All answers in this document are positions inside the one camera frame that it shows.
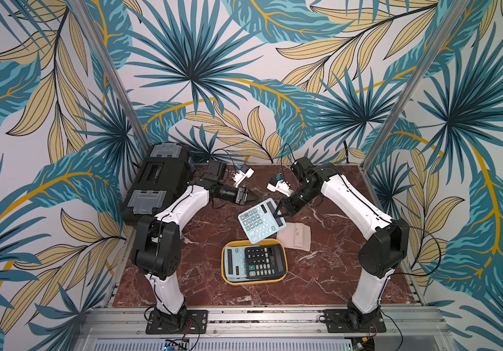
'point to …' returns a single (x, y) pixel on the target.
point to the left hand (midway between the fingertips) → (258, 202)
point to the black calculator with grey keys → (267, 261)
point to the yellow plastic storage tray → (248, 243)
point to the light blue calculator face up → (235, 263)
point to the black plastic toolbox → (166, 168)
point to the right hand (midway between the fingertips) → (277, 214)
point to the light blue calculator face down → (259, 222)
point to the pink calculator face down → (294, 235)
